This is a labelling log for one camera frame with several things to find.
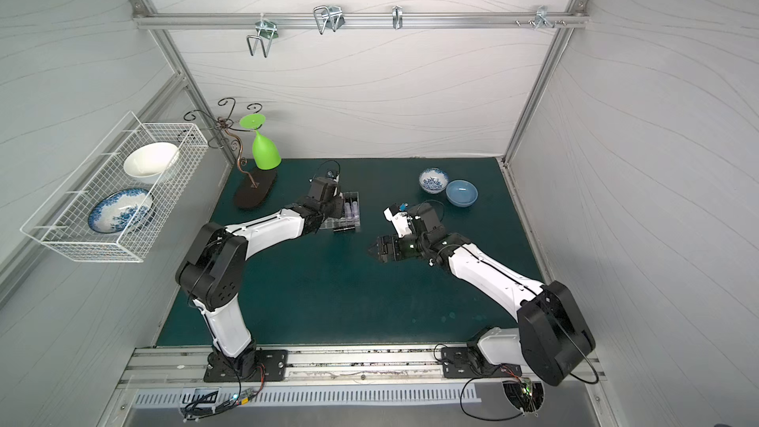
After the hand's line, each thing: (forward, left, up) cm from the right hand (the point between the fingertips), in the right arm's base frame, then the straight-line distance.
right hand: (378, 245), depth 81 cm
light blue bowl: (+29, -28, -12) cm, 42 cm away
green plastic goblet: (+26, +38, +9) cm, 47 cm away
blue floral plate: (-5, +57, +20) cm, 60 cm away
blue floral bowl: (+36, -18, -12) cm, 42 cm away
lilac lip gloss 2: (+16, +11, -6) cm, 20 cm away
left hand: (+19, +16, -3) cm, 25 cm away
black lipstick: (+12, +12, -12) cm, 21 cm away
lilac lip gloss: (+17, +9, -7) cm, 20 cm away
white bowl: (+11, +61, +19) cm, 65 cm away
